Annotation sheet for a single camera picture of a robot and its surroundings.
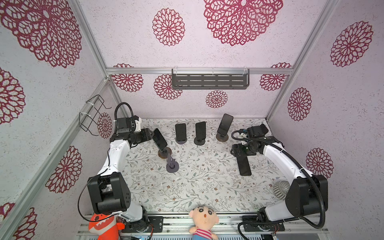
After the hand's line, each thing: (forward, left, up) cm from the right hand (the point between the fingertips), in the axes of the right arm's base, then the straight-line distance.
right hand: (238, 149), depth 87 cm
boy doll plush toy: (-36, +20, -4) cm, 41 cm away
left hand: (+3, +52, +6) cm, 52 cm away
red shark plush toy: (-41, +64, -5) cm, 76 cm away
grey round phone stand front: (-8, +39, -9) cm, 40 cm away
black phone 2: (-4, -3, +21) cm, 22 cm away
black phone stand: (+13, +35, -1) cm, 37 cm away
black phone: (-3, -6, -14) cm, 16 cm away
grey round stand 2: (+14, +23, -13) cm, 29 cm away
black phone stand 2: (+13, +22, +1) cm, 25 cm away
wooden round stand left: (+3, +46, -12) cm, 48 cm away
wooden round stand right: (+18, +6, -13) cm, 23 cm away
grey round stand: (+13, +35, -12) cm, 39 cm away
